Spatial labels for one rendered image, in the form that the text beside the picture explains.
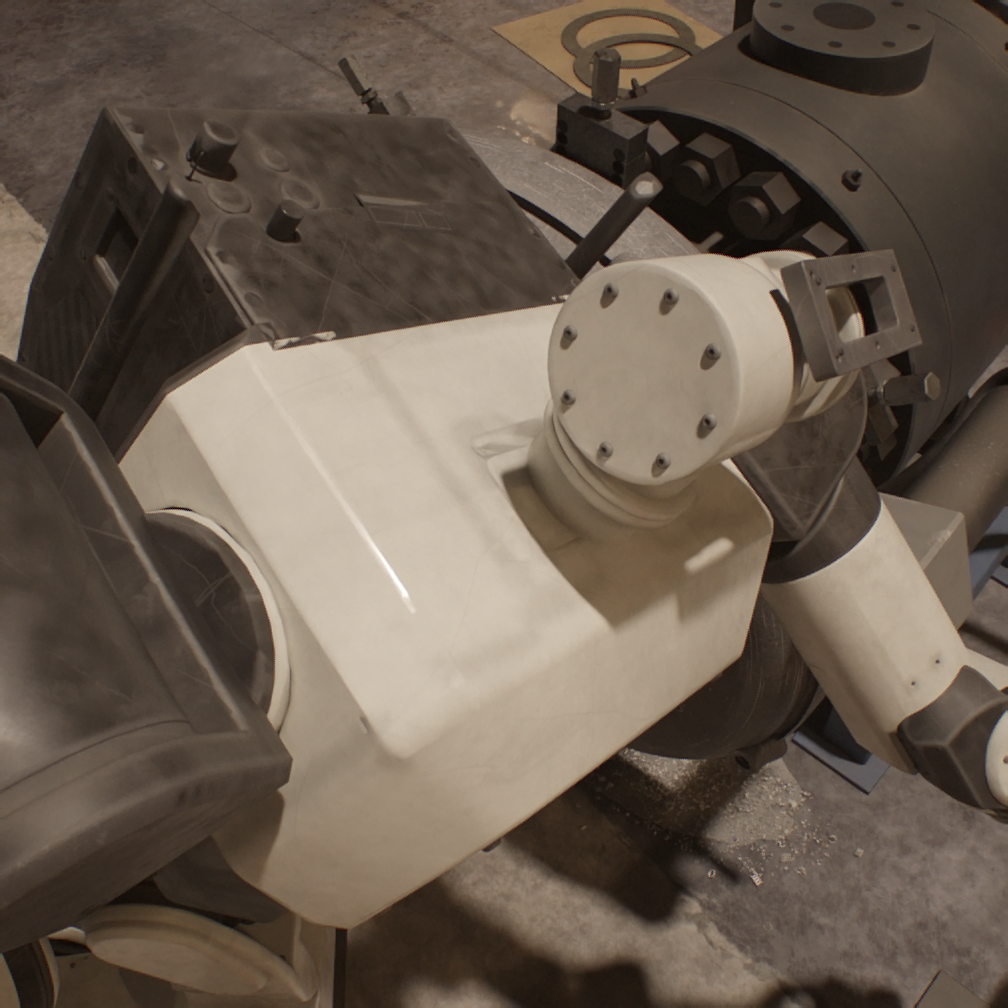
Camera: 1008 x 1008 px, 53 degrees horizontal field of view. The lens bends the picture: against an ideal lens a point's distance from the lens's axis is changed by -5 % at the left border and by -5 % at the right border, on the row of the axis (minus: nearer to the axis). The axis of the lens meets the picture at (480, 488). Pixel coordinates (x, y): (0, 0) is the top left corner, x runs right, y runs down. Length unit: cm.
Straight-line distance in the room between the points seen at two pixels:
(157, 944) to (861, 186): 94
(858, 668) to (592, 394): 36
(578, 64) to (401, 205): 275
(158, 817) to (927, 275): 104
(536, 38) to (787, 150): 228
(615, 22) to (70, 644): 328
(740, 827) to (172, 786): 139
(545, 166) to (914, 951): 115
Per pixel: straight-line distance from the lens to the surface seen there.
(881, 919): 160
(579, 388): 33
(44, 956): 54
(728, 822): 161
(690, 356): 31
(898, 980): 158
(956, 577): 89
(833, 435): 58
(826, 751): 168
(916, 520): 87
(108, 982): 120
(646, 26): 345
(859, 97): 126
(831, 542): 61
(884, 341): 37
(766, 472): 54
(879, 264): 39
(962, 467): 95
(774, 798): 163
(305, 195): 44
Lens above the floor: 146
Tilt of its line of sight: 49 degrees down
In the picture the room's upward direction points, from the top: 6 degrees counter-clockwise
